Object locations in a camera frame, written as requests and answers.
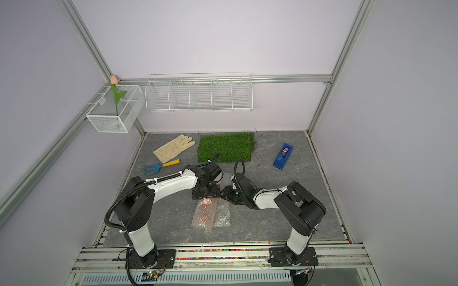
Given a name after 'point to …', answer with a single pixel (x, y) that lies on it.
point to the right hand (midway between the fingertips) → (219, 194)
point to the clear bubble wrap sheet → (212, 213)
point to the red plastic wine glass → (206, 216)
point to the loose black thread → (257, 144)
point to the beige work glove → (172, 149)
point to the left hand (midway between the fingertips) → (211, 197)
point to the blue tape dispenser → (283, 156)
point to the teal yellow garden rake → (154, 168)
